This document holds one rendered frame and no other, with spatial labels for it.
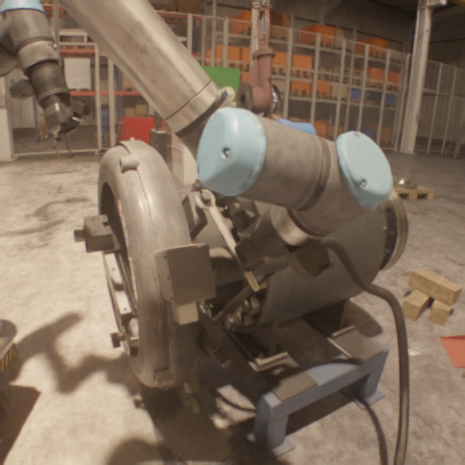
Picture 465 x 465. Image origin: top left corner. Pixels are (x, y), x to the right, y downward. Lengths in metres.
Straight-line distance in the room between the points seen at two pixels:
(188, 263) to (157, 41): 0.38
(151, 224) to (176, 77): 0.38
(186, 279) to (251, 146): 0.36
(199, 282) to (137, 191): 0.27
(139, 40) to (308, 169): 0.25
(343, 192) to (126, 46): 0.31
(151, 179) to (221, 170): 0.48
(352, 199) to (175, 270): 0.36
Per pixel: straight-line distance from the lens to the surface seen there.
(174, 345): 0.80
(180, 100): 0.45
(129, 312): 1.01
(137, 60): 0.46
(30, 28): 0.87
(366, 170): 0.39
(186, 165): 4.83
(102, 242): 1.13
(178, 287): 0.63
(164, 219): 0.75
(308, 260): 0.51
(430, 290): 2.27
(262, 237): 0.53
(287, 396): 1.14
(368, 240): 1.22
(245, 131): 0.34
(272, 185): 0.35
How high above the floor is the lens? 1.08
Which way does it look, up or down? 21 degrees down
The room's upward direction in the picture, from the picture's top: 2 degrees clockwise
